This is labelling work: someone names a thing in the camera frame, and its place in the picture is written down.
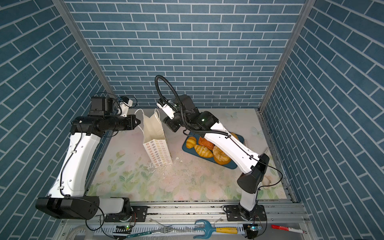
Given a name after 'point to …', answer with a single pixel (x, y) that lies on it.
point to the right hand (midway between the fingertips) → (164, 115)
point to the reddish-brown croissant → (205, 142)
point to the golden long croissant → (203, 151)
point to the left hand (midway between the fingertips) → (140, 120)
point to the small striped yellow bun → (191, 142)
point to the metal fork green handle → (165, 230)
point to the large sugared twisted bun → (219, 156)
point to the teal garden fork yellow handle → (208, 229)
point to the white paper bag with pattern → (155, 140)
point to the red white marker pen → (288, 229)
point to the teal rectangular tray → (231, 165)
